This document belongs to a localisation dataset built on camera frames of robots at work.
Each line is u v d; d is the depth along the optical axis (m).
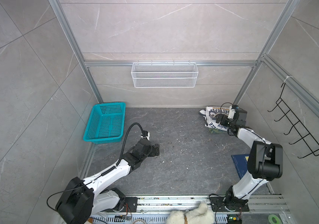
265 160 0.52
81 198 0.40
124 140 0.98
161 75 1.01
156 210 0.73
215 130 1.01
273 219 0.70
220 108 1.08
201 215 0.61
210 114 1.07
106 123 1.10
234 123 0.75
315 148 0.59
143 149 0.63
